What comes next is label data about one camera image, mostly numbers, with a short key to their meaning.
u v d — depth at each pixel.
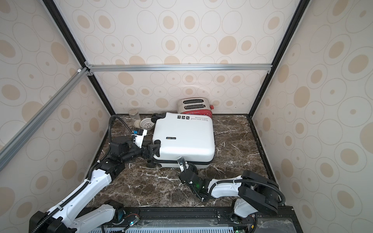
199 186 0.63
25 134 0.56
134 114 1.02
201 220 0.73
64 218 0.40
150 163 0.87
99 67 0.91
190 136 0.80
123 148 0.59
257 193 0.43
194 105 1.05
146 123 1.12
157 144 0.76
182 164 0.70
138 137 0.66
